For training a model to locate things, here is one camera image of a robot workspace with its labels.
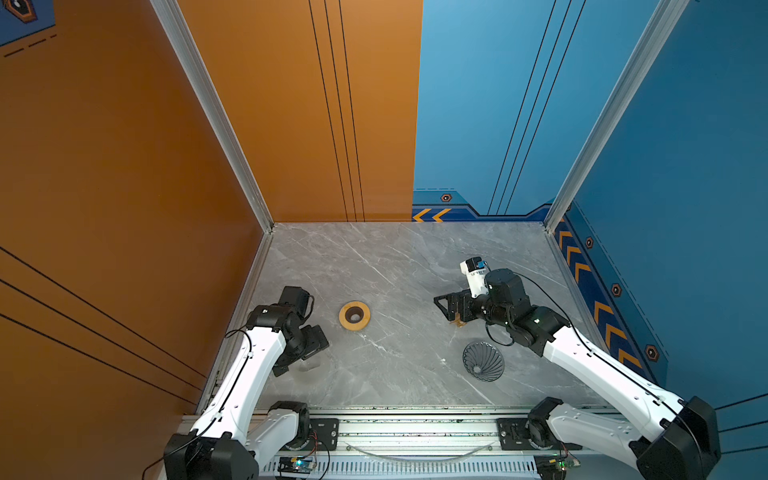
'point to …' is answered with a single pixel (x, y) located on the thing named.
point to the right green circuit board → (551, 466)
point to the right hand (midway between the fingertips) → (446, 297)
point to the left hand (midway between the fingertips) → (309, 350)
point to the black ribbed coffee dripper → (483, 361)
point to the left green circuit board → (295, 464)
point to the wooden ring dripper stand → (354, 315)
